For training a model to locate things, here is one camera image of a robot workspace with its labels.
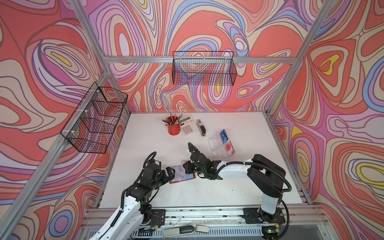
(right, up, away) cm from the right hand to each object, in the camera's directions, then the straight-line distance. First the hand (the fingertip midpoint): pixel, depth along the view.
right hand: (185, 169), depth 87 cm
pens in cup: (-8, +28, +6) cm, 30 cm away
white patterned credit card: (-3, -3, -1) cm, 4 cm away
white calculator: (+2, +24, +21) cm, 32 cm away
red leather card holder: (+2, -4, -2) cm, 5 cm away
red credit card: (+27, +12, +1) cm, 29 cm away
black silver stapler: (+11, +24, +17) cm, 32 cm away
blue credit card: (+25, +19, +7) cm, 32 cm away
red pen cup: (-9, +21, +20) cm, 30 cm away
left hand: (-7, -1, -5) cm, 8 cm away
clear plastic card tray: (+22, +13, +6) cm, 27 cm away
